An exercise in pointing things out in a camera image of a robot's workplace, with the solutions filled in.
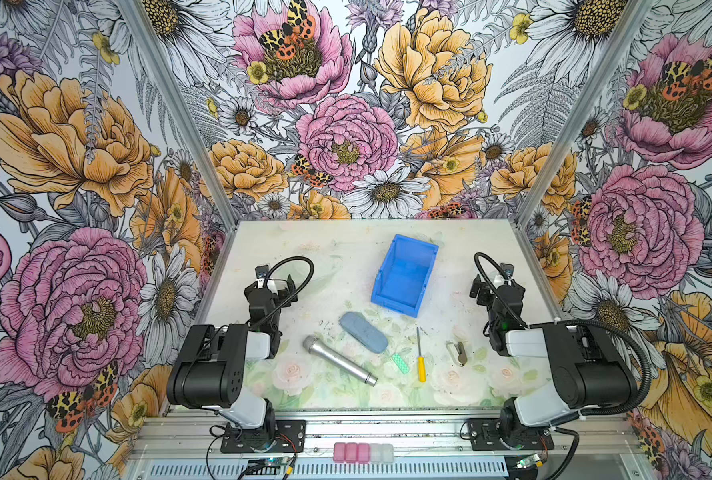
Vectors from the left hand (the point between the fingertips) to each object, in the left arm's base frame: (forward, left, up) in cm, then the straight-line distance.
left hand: (276, 285), depth 94 cm
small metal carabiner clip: (-20, -54, -6) cm, 58 cm away
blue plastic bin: (+11, -42, -10) cm, 44 cm away
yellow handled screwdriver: (-26, -43, -7) cm, 50 cm away
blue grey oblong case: (-13, -27, -5) cm, 30 cm away
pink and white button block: (-43, -26, -7) cm, 51 cm away
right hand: (-1, -67, +1) cm, 67 cm away
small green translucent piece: (-24, -38, -6) cm, 45 cm away
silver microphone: (-18, -13, -4) cm, 23 cm away
